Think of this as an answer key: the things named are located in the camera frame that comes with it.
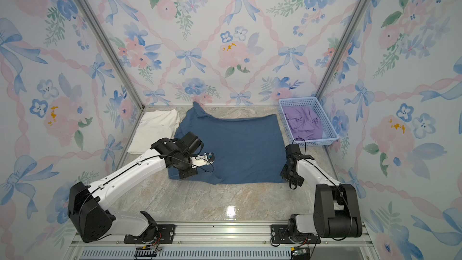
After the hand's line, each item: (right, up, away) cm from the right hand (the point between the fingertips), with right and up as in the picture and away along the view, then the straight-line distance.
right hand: (291, 178), depth 89 cm
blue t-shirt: (-20, +13, +16) cm, 29 cm away
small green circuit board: (-1, -26, -16) cm, 30 cm away
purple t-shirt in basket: (+15, +27, +21) cm, 38 cm away
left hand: (-46, +8, -10) cm, 48 cm away
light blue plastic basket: (+26, +21, +14) cm, 36 cm away
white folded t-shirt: (-77, +25, +21) cm, 83 cm away
